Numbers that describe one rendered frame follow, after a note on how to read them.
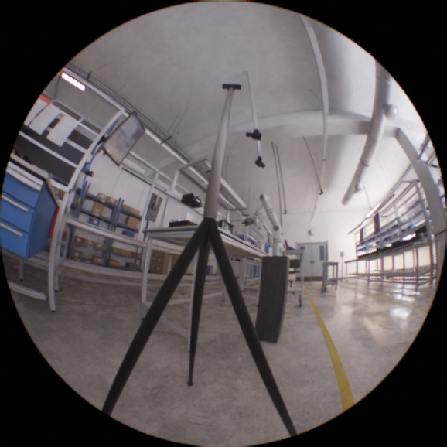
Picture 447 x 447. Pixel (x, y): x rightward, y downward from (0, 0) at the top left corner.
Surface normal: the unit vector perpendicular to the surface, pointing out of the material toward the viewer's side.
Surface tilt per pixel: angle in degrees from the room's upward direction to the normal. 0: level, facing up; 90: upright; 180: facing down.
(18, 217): 90
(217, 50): 180
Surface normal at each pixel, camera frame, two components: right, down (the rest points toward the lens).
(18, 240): 0.87, -0.07
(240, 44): -0.09, 0.95
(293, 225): -0.47, -0.30
